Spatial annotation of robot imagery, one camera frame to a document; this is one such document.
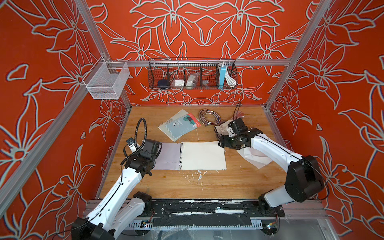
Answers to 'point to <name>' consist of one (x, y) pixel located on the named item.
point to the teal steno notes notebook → (183, 125)
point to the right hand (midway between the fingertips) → (220, 143)
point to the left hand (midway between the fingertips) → (142, 151)
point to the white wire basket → (106, 80)
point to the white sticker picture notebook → (191, 156)
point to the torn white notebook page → (257, 159)
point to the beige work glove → (222, 128)
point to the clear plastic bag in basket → (192, 80)
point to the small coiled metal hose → (203, 112)
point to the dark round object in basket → (163, 83)
